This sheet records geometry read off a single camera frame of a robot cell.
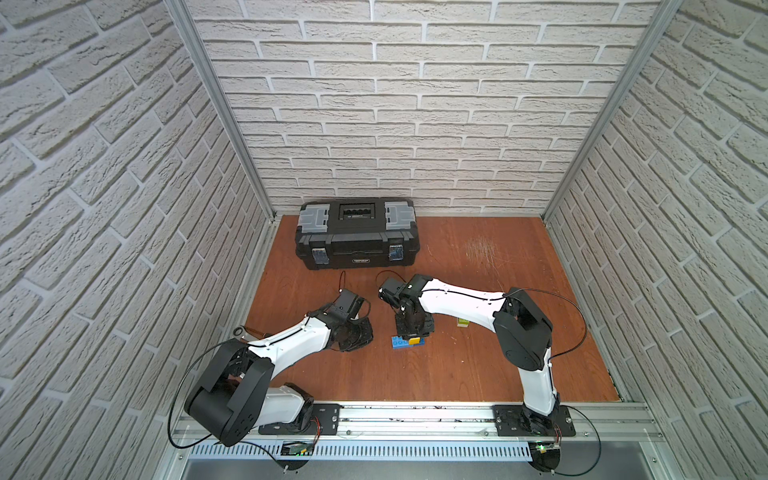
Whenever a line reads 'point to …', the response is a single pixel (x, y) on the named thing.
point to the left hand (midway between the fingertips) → (377, 334)
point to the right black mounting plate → (517, 421)
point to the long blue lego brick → (398, 342)
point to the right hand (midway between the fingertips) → (415, 337)
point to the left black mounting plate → (325, 420)
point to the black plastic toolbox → (339, 233)
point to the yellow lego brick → (414, 340)
